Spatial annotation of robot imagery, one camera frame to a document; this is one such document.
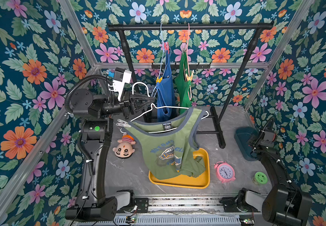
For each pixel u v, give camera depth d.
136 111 0.45
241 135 1.06
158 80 0.57
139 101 0.44
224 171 0.84
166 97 0.68
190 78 0.57
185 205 0.75
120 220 0.70
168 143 0.64
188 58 0.91
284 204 0.40
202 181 0.83
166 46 0.85
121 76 0.39
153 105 0.48
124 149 0.86
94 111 0.39
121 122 0.54
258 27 0.55
